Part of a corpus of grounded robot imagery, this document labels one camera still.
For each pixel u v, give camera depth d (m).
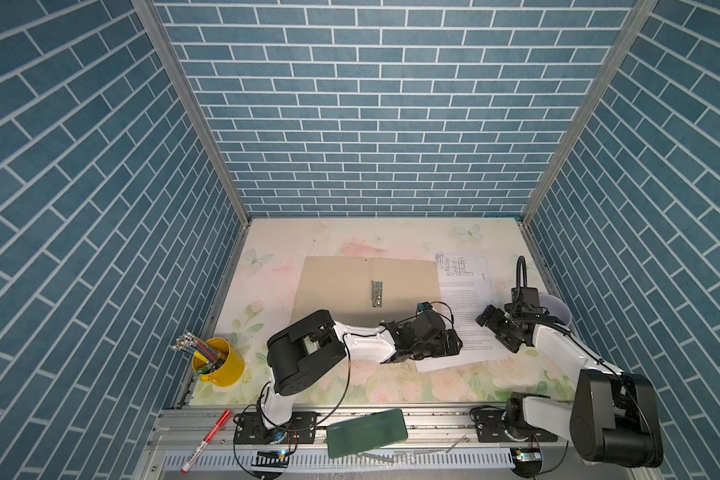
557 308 0.89
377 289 0.99
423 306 0.81
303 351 0.50
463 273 1.05
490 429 0.74
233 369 0.80
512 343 0.80
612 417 0.41
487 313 0.83
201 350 0.73
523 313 0.69
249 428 0.73
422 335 0.68
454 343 0.75
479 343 0.89
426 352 0.75
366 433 0.72
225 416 0.74
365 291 0.99
